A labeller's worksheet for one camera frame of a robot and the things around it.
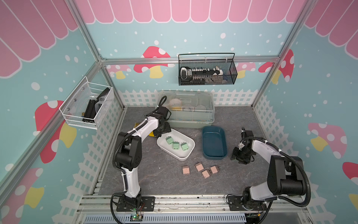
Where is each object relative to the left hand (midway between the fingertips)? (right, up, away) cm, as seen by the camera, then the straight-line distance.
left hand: (164, 132), depth 95 cm
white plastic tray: (+12, -3, +2) cm, 12 cm away
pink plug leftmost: (+15, -21, -12) cm, 29 cm away
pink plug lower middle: (+27, -24, -13) cm, 38 cm away
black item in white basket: (-35, +14, -23) cm, 44 cm away
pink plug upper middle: (+23, -20, -10) cm, 32 cm away
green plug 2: (+8, -9, +1) cm, 12 cm away
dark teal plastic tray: (+35, -7, +2) cm, 36 cm away
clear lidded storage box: (+17, +17, +2) cm, 24 cm away
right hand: (+46, -16, -6) cm, 49 cm away
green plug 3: (+14, -9, -1) cm, 17 cm away
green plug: (+4, -5, +3) cm, 7 cm away
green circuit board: (-11, -41, -24) cm, 49 cm away
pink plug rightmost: (+32, -22, -11) cm, 40 cm away
